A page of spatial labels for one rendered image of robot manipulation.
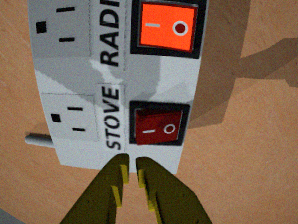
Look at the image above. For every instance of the grey power strip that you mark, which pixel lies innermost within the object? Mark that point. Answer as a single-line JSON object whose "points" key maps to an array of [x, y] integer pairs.
{"points": [[116, 76]]}

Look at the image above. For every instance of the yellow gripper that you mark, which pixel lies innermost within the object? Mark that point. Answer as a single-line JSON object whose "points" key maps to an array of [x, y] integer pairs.
{"points": [[172, 201]]}

